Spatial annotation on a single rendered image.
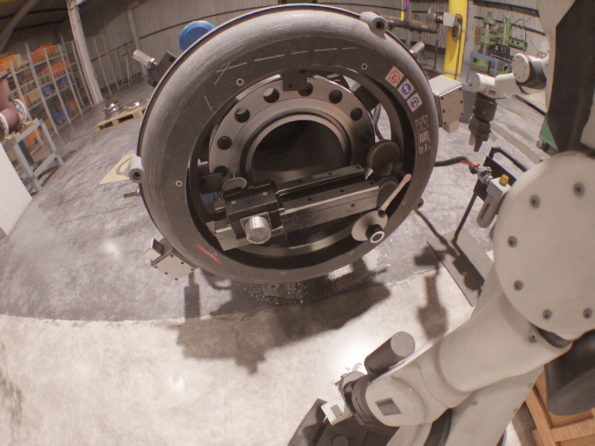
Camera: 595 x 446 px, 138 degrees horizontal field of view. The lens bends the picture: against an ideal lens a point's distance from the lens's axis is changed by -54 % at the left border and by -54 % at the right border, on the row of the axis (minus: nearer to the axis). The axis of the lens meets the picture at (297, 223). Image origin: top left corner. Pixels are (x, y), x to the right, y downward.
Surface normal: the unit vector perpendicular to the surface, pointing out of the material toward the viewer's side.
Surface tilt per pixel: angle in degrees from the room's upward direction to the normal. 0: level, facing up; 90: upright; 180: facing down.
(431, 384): 35
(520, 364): 83
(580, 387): 78
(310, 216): 90
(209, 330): 0
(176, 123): 90
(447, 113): 90
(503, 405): 39
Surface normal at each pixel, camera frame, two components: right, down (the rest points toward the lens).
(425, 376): -0.61, -0.49
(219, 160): 0.27, 0.67
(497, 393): -0.35, -0.14
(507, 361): -0.75, 0.40
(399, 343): 0.11, -0.70
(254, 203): -0.11, -0.69
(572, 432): -0.96, 0.24
